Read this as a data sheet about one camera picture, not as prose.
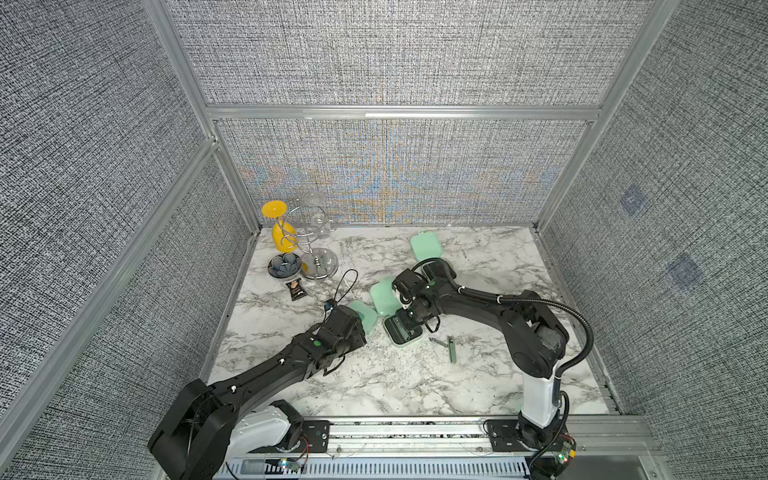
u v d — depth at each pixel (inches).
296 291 39.0
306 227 38.3
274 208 35.4
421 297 27.2
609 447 29.3
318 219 49.8
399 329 35.1
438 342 35.3
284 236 37.4
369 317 36.4
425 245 43.6
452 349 34.7
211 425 15.8
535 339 20.2
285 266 41.7
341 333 25.8
